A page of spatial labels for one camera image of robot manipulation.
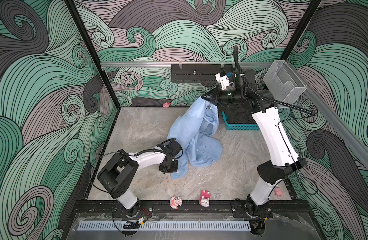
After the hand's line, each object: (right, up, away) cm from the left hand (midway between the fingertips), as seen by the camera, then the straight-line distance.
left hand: (173, 170), depth 87 cm
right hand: (+14, +41, -23) cm, 49 cm away
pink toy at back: (-7, +42, +32) cm, 53 cm away
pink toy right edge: (+56, -8, -9) cm, 58 cm away
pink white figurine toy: (+2, -11, -14) cm, 18 cm away
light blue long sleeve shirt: (+12, +24, -9) cm, 29 cm away
